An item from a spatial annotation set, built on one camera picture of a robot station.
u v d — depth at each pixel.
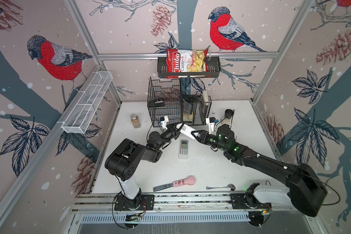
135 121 0.98
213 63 0.93
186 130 0.78
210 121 0.73
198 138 0.72
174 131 0.75
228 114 0.98
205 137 0.68
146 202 0.73
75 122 0.70
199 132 0.76
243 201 0.72
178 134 0.78
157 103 0.90
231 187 0.80
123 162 0.48
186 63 0.88
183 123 0.79
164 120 0.81
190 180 0.79
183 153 0.90
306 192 0.41
